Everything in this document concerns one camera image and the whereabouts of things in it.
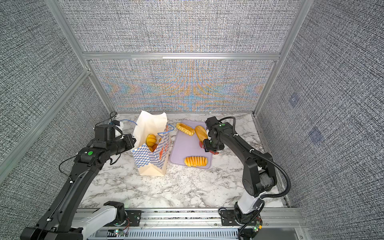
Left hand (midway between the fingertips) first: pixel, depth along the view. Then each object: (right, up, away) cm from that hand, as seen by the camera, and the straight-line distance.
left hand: (136, 139), depth 75 cm
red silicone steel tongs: (+34, -5, +19) cm, 39 cm away
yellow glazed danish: (+23, +4, +29) cm, 37 cm away
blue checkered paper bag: (+6, -15, +8) cm, 17 cm away
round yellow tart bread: (+1, -3, +23) cm, 23 cm away
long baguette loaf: (+34, +2, +29) cm, 45 cm away
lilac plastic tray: (+24, -7, +26) cm, 36 cm away
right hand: (+39, -6, +13) cm, 42 cm away
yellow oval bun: (+10, -4, -7) cm, 13 cm away
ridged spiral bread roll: (+30, -14, +14) cm, 36 cm away
